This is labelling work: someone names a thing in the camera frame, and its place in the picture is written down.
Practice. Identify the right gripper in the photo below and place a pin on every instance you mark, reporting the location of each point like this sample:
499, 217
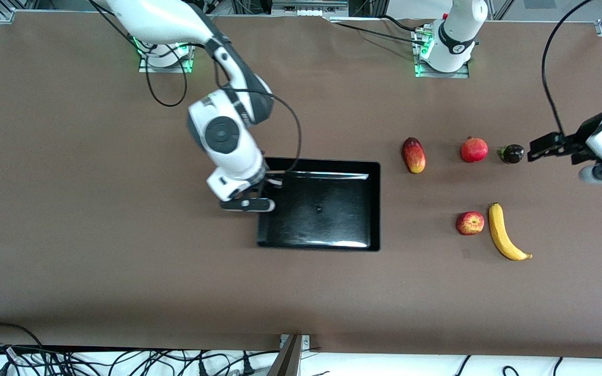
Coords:
270, 176

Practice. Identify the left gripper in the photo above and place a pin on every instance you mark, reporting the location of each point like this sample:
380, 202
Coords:
585, 137

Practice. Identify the black plastic box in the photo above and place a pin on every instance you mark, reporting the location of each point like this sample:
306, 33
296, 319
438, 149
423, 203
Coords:
322, 224

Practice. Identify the yellow banana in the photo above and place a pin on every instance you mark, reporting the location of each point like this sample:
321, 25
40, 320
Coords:
498, 230

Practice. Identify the red yellow apple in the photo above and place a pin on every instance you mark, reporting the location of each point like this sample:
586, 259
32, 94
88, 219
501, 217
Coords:
470, 223

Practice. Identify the dark purple mangosteen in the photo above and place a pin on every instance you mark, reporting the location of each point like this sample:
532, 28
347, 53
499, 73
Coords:
513, 154

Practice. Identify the red pomegranate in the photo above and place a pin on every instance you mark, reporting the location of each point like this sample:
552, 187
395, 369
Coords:
474, 150

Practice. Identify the red yellow mango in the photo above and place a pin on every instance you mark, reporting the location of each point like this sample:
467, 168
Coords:
415, 154

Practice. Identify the brown table cover sheet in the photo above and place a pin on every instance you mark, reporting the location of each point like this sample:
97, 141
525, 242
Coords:
123, 261

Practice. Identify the grey slanted beam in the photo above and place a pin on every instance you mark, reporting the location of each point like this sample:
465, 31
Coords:
288, 360

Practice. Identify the silver metal device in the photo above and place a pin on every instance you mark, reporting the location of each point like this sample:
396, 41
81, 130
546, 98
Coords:
309, 8

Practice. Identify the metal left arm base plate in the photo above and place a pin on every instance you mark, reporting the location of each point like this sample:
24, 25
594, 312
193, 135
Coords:
442, 74

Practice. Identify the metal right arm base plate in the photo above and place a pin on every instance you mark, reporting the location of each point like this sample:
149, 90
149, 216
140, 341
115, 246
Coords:
175, 68

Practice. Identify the small metal bracket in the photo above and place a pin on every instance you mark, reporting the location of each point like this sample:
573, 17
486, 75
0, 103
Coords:
306, 342

